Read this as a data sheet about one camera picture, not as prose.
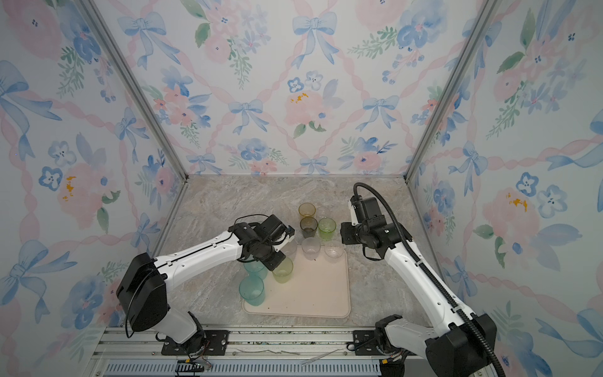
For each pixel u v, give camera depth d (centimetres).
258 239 60
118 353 73
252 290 84
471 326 38
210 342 73
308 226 100
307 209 100
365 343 72
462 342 37
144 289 42
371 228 58
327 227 99
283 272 88
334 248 93
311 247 93
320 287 86
